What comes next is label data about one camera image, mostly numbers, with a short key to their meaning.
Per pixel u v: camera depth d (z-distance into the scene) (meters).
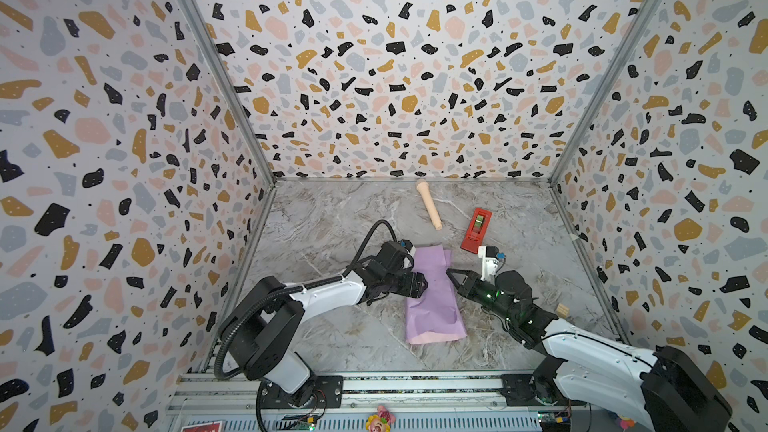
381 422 0.67
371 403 0.73
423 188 1.16
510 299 0.61
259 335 0.43
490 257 0.75
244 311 0.43
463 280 0.76
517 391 0.73
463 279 0.76
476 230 1.01
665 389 0.41
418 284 0.78
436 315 0.78
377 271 0.68
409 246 0.80
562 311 0.87
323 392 0.73
